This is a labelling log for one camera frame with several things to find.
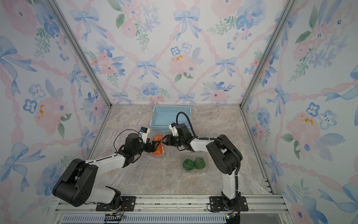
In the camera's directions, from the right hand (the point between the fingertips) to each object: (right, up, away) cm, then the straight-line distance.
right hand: (160, 138), depth 94 cm
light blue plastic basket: (-1, +15, +18) cm, 24 cm away
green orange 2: (+25, -13, -11) cm, 30 cm away
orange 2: (0, -5, -7) cm, 9 cm away
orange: (-1, +1, -2) cm, 3 cm away
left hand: (-3, 0, -4) cm, 5 cm away
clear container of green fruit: (+22, -17, -14) cm, 31 cm away
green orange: (+18, -13, -13) cm, 26 cm away
